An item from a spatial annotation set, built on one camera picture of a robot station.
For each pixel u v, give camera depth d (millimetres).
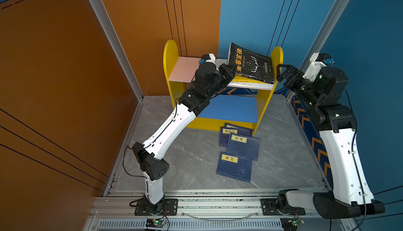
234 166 864
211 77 481
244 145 929
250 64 657
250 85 682
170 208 738
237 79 670
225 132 966
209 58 592
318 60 490
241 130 966
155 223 707
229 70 556
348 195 362
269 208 725
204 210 731
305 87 488
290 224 699
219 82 551
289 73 513
